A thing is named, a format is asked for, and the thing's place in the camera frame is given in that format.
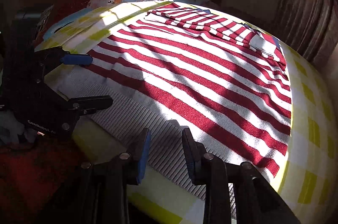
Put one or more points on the blue pillow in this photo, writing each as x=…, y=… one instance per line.
x=65, y=21

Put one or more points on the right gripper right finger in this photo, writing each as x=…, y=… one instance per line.
x=256, y=200

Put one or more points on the brown patterned curtain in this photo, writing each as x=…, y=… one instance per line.
x=309, y=27

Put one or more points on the yellow checked bed sheet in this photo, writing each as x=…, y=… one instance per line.
x=306, y=181

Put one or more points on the red white striped sweater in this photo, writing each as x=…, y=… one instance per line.
x=171, y=66

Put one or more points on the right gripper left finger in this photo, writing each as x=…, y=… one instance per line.
x=109, y=180

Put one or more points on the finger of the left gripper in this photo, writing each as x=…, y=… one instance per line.
x=80, y=106
x=56, y=56

